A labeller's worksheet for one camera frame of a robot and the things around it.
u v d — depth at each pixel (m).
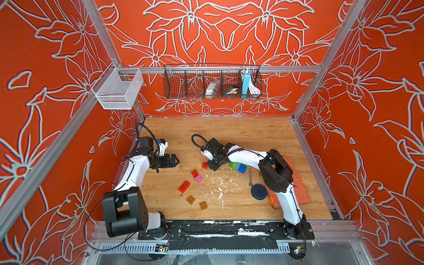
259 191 0.81
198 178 0.88
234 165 0.92
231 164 0.93
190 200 0.81
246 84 0.89
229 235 0.73
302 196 0.78
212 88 0.92
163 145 0.80
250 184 0.87
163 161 0.76
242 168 0.90
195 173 0.90
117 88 0.93
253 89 0.91
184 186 0.85
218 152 0.74
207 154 0.86
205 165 0.93
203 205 0.79
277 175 0.53
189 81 1.01
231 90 0.87
